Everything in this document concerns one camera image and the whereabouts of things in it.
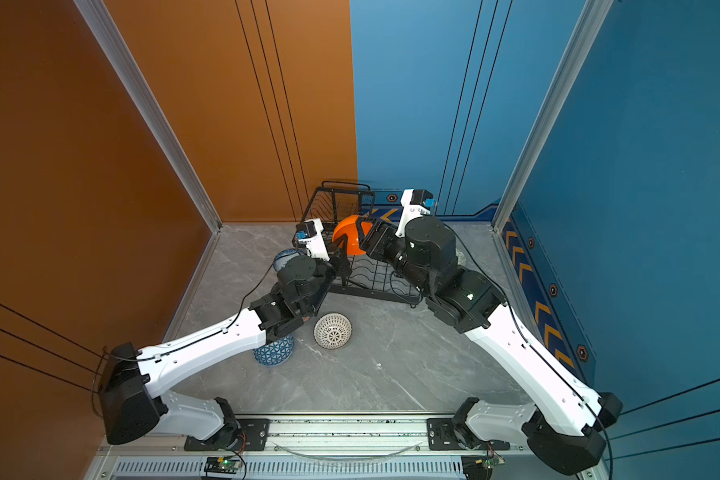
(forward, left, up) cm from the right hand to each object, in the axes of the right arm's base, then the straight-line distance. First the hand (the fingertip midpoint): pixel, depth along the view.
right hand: (361, 224), depth 58 cm
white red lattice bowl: (-2, +11, -42) cm, 44 cm away
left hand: (+6, +4, -9) cm, 12 cm away
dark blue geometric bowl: (-8, +27, -44) cm, 52 cm away
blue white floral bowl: (+25, +31, -40) cm, 57 cm away
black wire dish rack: (-4, +3, -11) cm, 12 cm away
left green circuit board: (-35, +35, -46) cm, 67 cm away
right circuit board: (-35, -27, -47) cm, 64 cm away
